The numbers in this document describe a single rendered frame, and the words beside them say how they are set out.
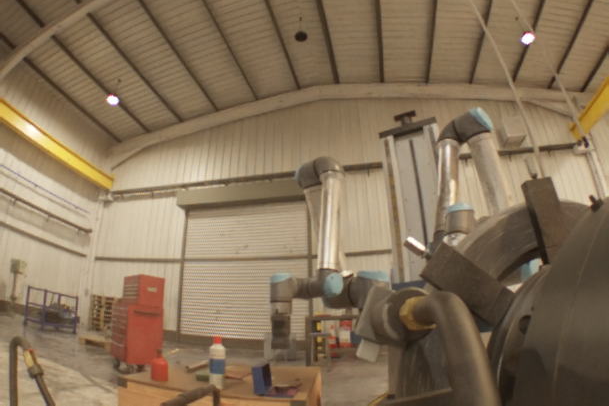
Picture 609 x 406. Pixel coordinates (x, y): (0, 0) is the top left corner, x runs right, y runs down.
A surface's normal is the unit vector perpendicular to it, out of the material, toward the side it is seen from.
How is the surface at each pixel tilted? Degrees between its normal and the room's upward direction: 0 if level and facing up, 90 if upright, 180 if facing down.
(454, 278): 90
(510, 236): 90
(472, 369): 50
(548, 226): 90
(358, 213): 90
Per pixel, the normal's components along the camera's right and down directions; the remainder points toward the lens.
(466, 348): -0.33, -0.88
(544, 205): -0.10, -0.42
